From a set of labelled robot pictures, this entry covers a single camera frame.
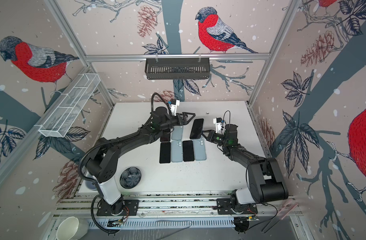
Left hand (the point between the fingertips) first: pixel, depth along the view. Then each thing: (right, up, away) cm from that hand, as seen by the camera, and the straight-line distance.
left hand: (192, 116), depth 79 cm
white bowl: (-55, -51, -13) cm, 76 cm away
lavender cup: (-53, -36, -4) cm, 64 cm away
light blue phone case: (-9, -23, +14) cm, 28 cm away
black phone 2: (-17, -23, +13) cm, 32 cm away
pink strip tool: (+46, -47, -8) cm, 66 cm away
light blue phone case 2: (+5, -22, +16) cm, 28 cm away
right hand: (+5, -11, +6) cm, 13 cm away
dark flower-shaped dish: (-35, -35, +3) cm, 49 cm away
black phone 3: (-2, -23, +16) cm, 28 cm away
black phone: (+3, -8, +11) cm, 14 cm away
